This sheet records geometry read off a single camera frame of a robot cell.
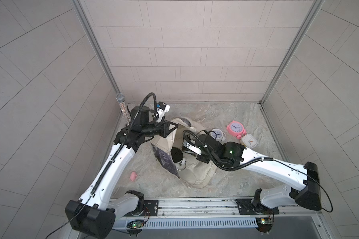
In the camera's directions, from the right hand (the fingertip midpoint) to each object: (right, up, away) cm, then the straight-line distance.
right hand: (197, 147), depth 74 cm
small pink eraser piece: (-34, -17, +5) cm, 38 cm away
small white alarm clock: (+34, 0, +18) cm, 38 cm away
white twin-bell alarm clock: (+16, +3, +22) cm, 27 cm away
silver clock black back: (-11, -7, +9) cm, 16 cm away
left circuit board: (-28, -32, -9) cm, 43 cm away
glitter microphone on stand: (-41, +25, +6) cm, 49 cm away
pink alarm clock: (+28, +6, +25) cm, 38 cm away
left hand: (-9, +12, -6) cm, 16 cm away
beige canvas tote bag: (0, -16, +5) cm, 16 cm away
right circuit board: (+31, -34, -6) cm, 47 cm away
